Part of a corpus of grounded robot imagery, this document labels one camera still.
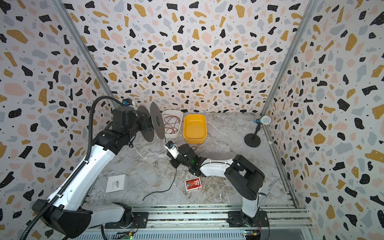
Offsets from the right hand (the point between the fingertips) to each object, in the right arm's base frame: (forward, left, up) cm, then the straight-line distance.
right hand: (164, 151), depth 83 cm
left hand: (+8, +8, +21) cm, 24 cm away
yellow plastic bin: (+26, -15, -14) cm, 34 cm away
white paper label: (-14, +26, -10) cm, 31 cm away
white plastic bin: (+41, -2, -12) cm, 42 cm away
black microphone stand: (+18, -56, -14) cm, 61 cm away
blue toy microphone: (+16, -56, +9) cm, 59 cm away
